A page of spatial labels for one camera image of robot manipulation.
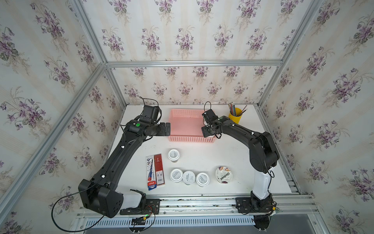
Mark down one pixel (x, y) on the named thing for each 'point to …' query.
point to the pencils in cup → (233, 109)
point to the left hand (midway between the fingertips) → (164, 129)
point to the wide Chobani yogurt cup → (223, 175)
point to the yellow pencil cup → (236, 119)
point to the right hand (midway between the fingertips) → (210, 131)
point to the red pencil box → (158, 169)
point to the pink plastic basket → (186, 126)
